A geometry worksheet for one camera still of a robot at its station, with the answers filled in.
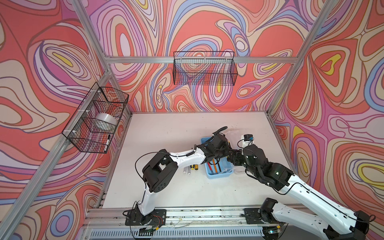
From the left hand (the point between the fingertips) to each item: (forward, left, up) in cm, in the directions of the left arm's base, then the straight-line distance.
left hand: (234, 150), depth 85 cm
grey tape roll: (+3, +66, +22) cm, 69 cm away
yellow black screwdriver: (-6, +22, -10) cm, 25 cm away
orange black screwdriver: (-5, +10, -12) cm, 16 cm away
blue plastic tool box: (-5, +9, -12) cm, 16 cm away
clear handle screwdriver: (-7, +27, -11) cm, 30 cm away
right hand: (-7, +3, +8) cm, 11 cm away
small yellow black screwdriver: (-6, +24, -10) cm, 27 cm away
